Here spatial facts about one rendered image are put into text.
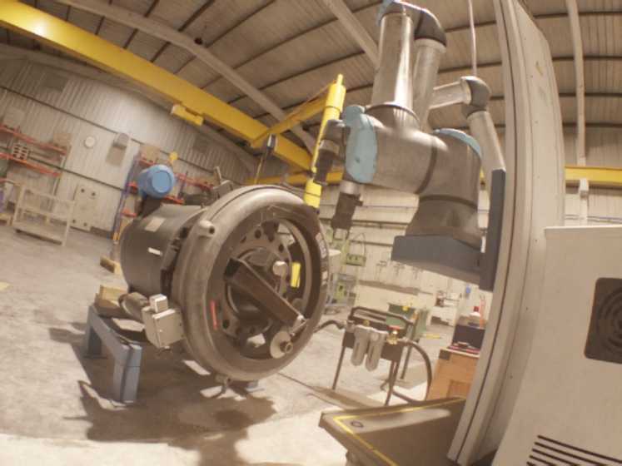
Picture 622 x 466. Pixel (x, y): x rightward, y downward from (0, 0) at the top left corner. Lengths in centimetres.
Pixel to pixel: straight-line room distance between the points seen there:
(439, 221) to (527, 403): 40
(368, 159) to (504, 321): 46
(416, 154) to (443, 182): 9
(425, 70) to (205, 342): 112
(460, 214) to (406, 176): 14
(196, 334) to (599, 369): 97
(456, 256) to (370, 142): 30
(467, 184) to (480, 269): 20
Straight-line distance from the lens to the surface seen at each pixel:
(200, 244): 96
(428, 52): 116
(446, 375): 155
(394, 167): 70
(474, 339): 171
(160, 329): 95
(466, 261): 72
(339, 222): 120
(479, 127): 145
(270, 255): 101
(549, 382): 58
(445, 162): 74
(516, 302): 74
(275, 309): 115
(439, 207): 72
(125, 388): 136
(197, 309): 96
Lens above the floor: 68
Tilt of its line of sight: 8 degrees up
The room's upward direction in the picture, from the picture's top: 13 degrees clockwise
